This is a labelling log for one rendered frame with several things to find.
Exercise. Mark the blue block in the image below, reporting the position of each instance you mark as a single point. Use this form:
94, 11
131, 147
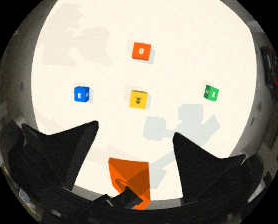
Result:
81, 94

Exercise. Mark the small green block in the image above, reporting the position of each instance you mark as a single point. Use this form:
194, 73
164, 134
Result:
211, 93

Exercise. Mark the yellow block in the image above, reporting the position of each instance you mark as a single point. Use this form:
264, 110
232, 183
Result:
138, 99

